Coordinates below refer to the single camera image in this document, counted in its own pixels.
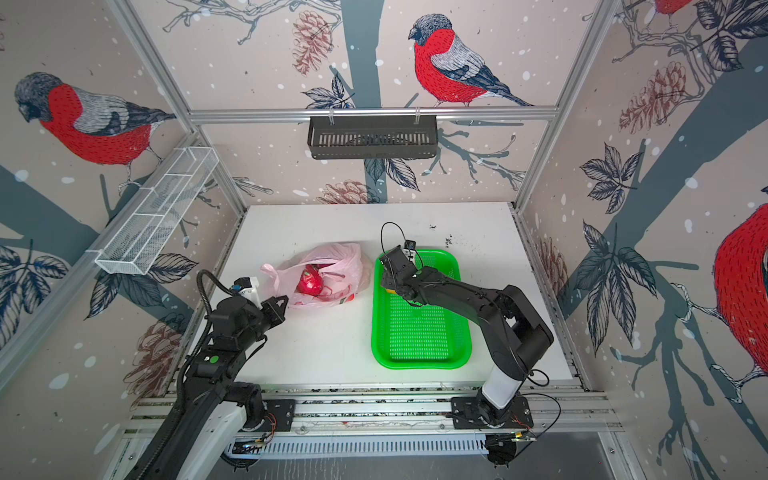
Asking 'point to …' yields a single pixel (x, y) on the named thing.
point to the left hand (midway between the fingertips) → (286, 297)
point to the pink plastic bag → (347, 268)
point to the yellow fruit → (391, 291)
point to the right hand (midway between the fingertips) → (394, 278)
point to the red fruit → (310, 281)
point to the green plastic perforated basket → (406, 336)
